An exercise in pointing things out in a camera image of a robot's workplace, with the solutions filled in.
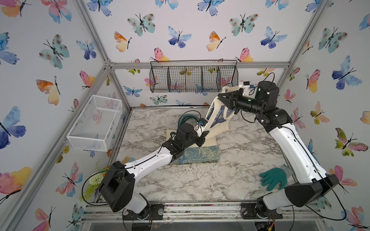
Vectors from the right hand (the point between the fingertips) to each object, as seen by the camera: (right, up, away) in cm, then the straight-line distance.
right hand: (220, 93), depth 61 cm
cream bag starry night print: (+2, -10, +16) cm, 19 cm away
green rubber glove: (+36, -43, +23) cm, 61 cm away
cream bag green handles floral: (-16, -7, +52) cm, 55 cm away
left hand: (-3, -16, +17) cm, 23 cm away
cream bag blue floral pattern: (-1, -31, +33) cm, 45 cm away
